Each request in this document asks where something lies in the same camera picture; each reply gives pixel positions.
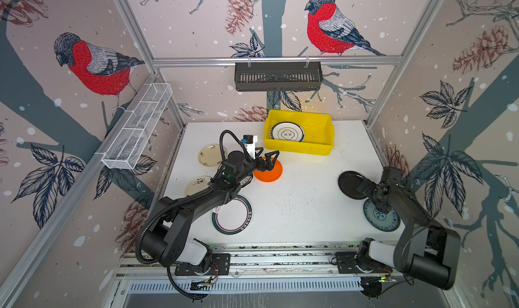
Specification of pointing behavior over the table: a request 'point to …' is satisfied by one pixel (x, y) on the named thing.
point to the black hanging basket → (278, 76)
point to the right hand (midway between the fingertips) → (369, 191)
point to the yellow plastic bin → (318, 130)
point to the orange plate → (269, 176)
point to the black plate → (349, 182)
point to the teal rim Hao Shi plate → (246, 181)
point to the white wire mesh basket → (124, 150)
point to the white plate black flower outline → (287, 131)
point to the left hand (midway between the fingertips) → (274, 147)
